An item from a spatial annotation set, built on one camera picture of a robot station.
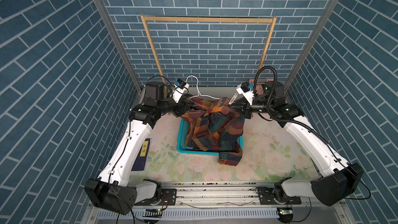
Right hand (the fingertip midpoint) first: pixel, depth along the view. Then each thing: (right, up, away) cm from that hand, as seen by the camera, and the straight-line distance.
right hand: (232, 105), depth 69 cm
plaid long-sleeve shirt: (-7, -12, +17) cm, 21 cm away
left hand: (-18, +2, +2) cm, 18 cm away
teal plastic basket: (-25, -24, +16) cm, 38 cm away
